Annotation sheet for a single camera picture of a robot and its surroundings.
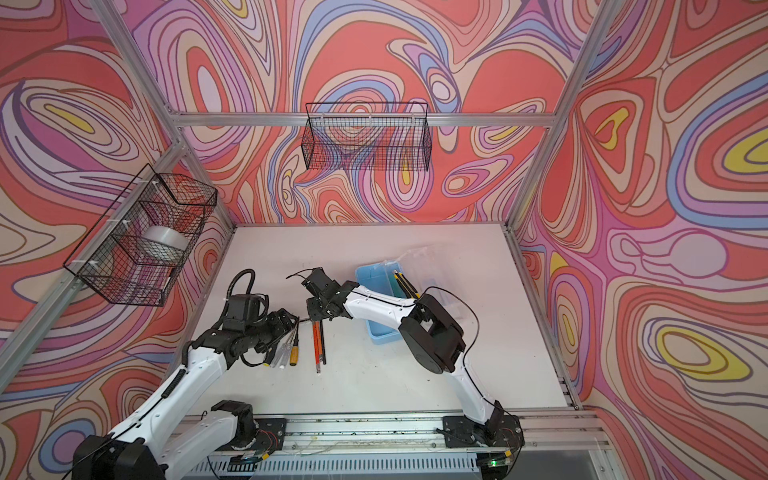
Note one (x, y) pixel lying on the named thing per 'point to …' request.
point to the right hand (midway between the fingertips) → (319, 315)
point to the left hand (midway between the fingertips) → (294, 323)
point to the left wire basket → (106, 256)
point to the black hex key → (322, 344)
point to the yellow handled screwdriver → (294, 351)
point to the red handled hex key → (318, 343)
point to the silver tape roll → (163, 244)
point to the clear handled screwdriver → (282, 354)
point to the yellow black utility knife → (408, 289)
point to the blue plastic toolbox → (419, 271)
